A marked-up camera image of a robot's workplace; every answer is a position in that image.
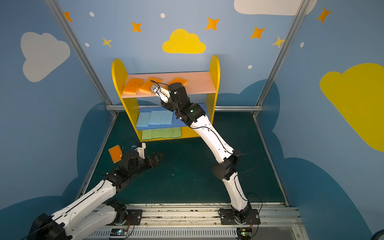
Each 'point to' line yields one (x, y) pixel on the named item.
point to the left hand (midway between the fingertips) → (158, 155)
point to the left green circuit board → (118, 232)
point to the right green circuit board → (244, 233)
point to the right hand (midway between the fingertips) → (170, 89)
